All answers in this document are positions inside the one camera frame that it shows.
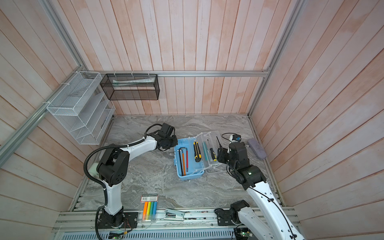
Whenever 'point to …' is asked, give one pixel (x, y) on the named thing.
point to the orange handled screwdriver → (183, 164)
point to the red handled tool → (187, 169)
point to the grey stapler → (171, 215)
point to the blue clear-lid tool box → (197, 169)
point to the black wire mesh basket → (131, 86)
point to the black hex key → (181, 162)
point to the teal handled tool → (205, 150)
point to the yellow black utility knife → (197, 152)
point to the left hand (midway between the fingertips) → (176, 144)
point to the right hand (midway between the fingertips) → (221, 149)
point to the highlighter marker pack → (150, 209)
